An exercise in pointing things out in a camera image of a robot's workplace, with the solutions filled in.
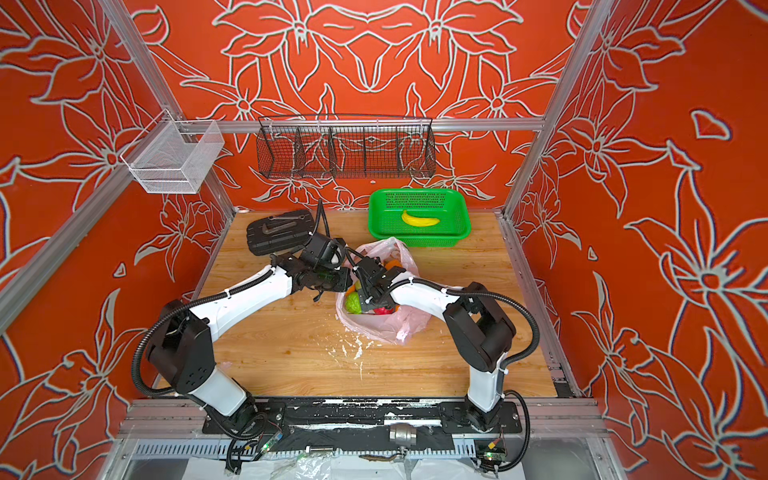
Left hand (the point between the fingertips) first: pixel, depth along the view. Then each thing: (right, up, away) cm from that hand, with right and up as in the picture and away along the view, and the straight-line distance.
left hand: (353, 278), depth 85 cm
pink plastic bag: (+13, -13, -3) cm, 18 cm away
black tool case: (-29, +14, +21) cm, 38 cm away
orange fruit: (+12, +4, +11) cm, 17 cm away
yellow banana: (+23, +19, +29) cm, 42 cm away
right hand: (+6, -7, +6) cm, 11 cm away
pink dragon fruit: (+9, -10, +1) cm, 13 cm away
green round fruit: (0, -8, +3) cm, 9 cm away
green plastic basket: (+36, +25, +31) cm, 54 cm away
